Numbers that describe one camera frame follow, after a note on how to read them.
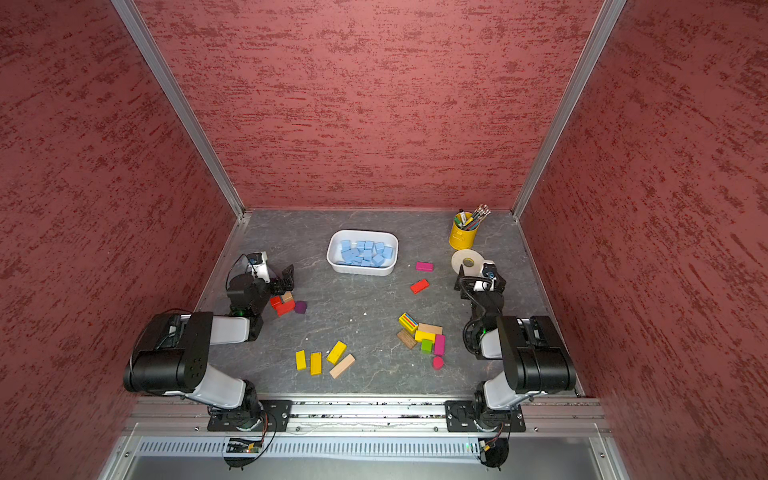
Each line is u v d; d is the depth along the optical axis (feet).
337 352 2.74
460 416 2.43
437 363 2.71
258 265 2.61
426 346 2.75
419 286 3.22
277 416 2.41
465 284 2.68
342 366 2.67
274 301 2.98
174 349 1.67
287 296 3.02
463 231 3.38
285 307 3.02
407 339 2.86
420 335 2.86
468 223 3.33
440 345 2.81
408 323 2.88
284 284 2.80
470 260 3.49
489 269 2.44
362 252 3.48
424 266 3.45
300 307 3.07
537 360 1.47
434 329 2.94
